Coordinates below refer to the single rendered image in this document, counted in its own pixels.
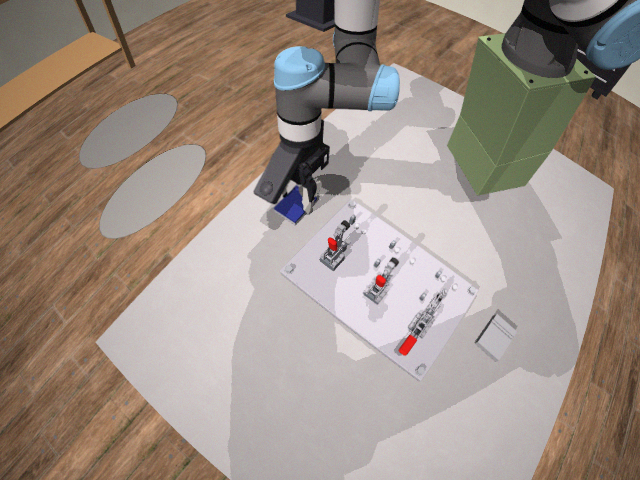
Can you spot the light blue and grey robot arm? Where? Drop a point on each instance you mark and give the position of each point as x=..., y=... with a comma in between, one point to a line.
x=608, y=31

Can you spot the toggle clamp with red handle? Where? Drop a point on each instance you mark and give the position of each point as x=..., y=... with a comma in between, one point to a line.
x=419, y=330
x=333, y=260

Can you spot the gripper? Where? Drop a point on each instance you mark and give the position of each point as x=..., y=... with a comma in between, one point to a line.
x=313, y=155

